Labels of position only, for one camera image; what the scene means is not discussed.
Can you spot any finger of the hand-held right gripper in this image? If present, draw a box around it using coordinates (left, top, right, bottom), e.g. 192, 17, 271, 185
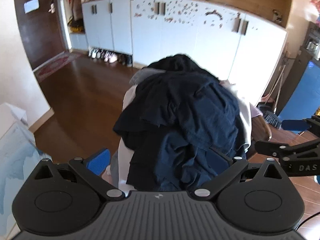
254, 137, 320, 159
280, 115, 320, 137

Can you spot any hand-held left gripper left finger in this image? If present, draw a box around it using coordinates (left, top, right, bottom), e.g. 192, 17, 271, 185
34, 148, 125, 202

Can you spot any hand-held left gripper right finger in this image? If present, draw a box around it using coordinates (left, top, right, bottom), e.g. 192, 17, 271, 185
194, 149, 288, 202

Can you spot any dark navy t-shirt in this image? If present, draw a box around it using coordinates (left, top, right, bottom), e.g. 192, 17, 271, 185
113, 74, 250, 193

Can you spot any grey garment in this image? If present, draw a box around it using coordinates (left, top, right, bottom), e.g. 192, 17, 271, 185
110, 152, 120, 188

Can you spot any broom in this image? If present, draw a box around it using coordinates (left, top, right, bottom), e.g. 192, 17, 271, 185
262, 65, 287, 129

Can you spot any blue panel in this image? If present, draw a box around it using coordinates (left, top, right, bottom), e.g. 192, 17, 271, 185
277, 60, 320, 125

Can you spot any dark dustpan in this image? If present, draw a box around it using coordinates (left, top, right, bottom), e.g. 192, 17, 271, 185
257, 102, 275, 115

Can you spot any pale pink garment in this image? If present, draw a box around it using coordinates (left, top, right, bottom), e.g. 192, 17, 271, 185
250, 105, 263, 119

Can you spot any black cabinet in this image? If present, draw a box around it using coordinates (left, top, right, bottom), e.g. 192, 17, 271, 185
275, 21, 320, 113

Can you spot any black garment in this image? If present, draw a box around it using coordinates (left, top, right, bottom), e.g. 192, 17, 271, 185
147, 53, 222, 82

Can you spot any red rug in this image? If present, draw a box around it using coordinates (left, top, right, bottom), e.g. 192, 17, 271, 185
34, 51, 83, 80

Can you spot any row of shoes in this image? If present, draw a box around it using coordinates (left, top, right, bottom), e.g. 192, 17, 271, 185
87, 47, 133, 67

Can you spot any dark figurine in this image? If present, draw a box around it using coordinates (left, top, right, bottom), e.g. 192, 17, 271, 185
272, 9, 283, 25

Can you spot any white cabinet unit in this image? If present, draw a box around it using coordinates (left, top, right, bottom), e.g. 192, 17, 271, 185
69, 0, 288, 105

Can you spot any brown door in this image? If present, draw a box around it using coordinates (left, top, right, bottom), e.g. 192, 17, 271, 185
12, 0, 67, 70

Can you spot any yellow bag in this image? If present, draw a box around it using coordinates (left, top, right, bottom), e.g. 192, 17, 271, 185
67, 16, 85, 34

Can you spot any white paper note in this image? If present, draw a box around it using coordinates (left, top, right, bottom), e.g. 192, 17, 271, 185
23, 0, 40, 13

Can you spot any black cable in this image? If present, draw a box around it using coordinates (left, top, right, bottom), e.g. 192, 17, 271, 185
296, 211, 320, 230

